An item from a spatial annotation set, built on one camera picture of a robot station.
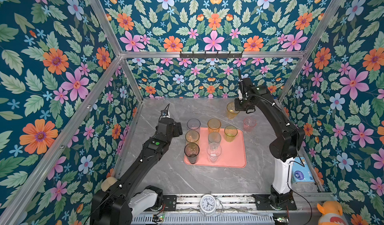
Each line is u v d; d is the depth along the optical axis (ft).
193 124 2.91
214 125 3.03
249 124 3.32
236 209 2.36
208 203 2.32
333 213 2.20
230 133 3.15
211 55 3.04
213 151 2.80
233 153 2.94
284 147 1.69
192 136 2.97
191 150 2.65
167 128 1.92
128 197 1.37
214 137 2.99
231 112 2.76
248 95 2.05
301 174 2.52
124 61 3.11
